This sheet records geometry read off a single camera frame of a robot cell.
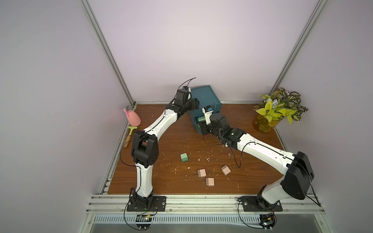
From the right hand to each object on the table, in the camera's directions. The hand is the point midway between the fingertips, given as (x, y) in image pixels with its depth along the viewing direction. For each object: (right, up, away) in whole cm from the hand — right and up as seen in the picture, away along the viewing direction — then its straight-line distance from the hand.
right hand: (202, 118), depth 79 cm
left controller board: (-30, -51, -7) cm, 59 cm away
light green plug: (-11, -24, +9) cm, 28 cm away
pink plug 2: (+14, -31, +5) cm, 34 cm away
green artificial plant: (+49, +8, +8) cm, 50 cm away
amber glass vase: (+45, -5, +23) cm, 51 cm away
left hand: (-1, +11, +12) cm, 16 cm away
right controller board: (+32, -50, -9) cm, 60 cm away
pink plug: (0, -31, +2) cm, 32 cm away
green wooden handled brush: (-51, -8, +26) cm, 58 cm away
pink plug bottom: (+4, -35, -1) cm, 35 cm away
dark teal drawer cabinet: (+4, +14, +16) cm, 22 cm away
